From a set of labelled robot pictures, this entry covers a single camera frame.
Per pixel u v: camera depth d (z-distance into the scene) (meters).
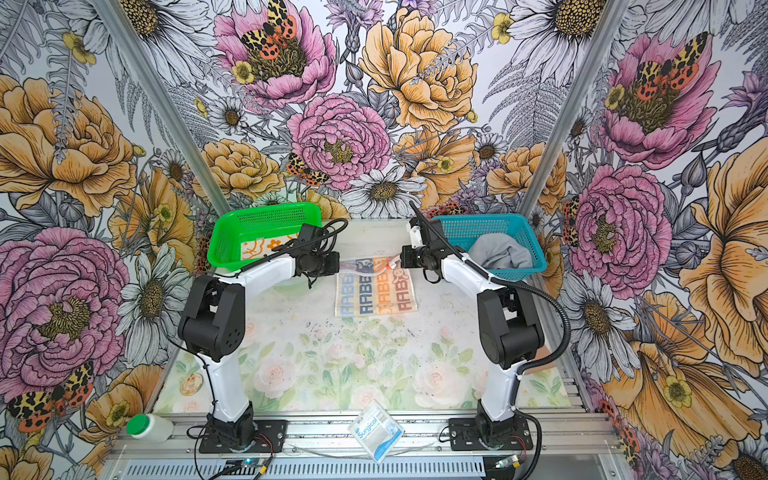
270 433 0.74
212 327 0.52
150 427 0.69
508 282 0.53
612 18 0.72
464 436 0.74
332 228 0.86
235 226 1.16
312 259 0.76
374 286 1.02
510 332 0.50
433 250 0.75
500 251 1.05
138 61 0.78
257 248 1.12
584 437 0.76
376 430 0.75
